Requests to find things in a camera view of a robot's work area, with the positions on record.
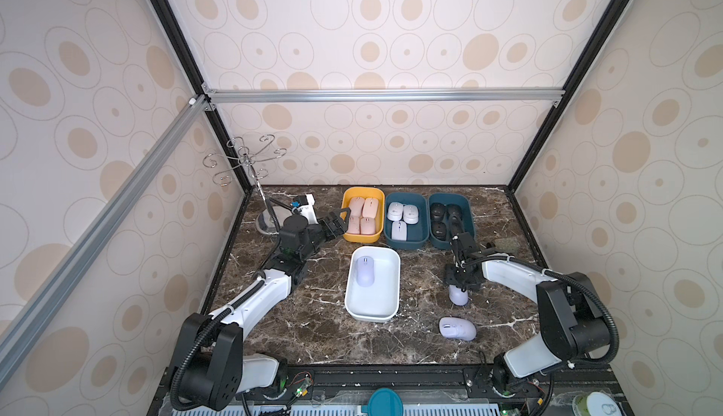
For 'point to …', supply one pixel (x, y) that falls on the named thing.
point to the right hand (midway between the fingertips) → (463, 281)
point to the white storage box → (373, 286)
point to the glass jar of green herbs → (506, 245)
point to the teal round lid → (384, 402)
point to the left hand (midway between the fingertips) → (349, 212)
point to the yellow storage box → (365, 192)
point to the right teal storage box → (447, 198)
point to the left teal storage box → (418, 233)
